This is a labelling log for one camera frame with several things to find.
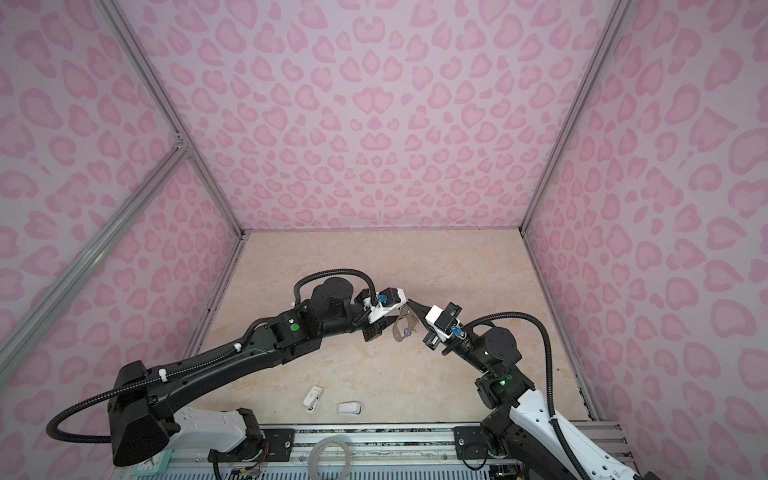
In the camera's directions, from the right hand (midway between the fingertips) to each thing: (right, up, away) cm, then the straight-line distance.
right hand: (412, 300), depth 62 cm
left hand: (-2, -1, +6) cm, 6 cm away
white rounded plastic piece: (-15, -30, +15) cm, 37 cm away
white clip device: (-25, -28, +15) cm, 40 cm away
